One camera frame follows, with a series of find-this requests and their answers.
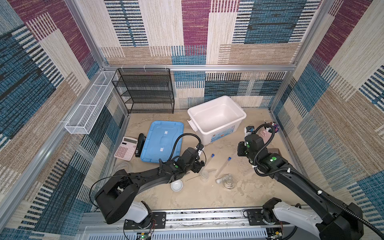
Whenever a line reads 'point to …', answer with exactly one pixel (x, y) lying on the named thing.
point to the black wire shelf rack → (145, 90)
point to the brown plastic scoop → (273, 150)
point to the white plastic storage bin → (217, 120)
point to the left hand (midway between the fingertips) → (198, 155)
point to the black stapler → (140, 143)
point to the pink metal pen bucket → (267, 131)
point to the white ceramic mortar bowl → (177, 185)
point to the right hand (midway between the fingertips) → (241, 145)
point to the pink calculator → (126, 148)
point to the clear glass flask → (228, 181)
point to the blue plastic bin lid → (160, 141)
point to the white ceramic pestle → (218, 181)
